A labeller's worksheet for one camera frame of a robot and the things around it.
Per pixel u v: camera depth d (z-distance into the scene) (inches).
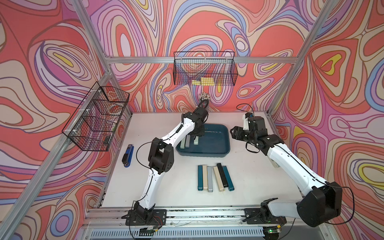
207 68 37.7
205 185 32.3
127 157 36.5
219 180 32.6
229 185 32.3
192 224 28.5
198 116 29.5
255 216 27.3
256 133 23.4
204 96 41.2
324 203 15.5
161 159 22.2
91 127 29.0
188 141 38.9
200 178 33.1
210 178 33.1
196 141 35.6
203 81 35.8
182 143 38.7
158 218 28.3
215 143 39.5
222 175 33.9
